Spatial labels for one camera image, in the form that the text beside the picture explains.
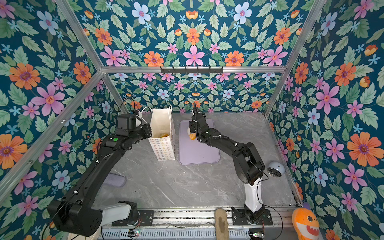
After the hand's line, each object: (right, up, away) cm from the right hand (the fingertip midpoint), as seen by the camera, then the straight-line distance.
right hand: (194, 119), depth 92 cm
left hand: (-20, -3, -17) cm, 27 cm away
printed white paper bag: (-22, -9, +9) cm, 26 cm away
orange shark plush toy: (+51, -48, -28) cm, 75 cm away
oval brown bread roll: (-2, -11, +9) cm, 15 cm away
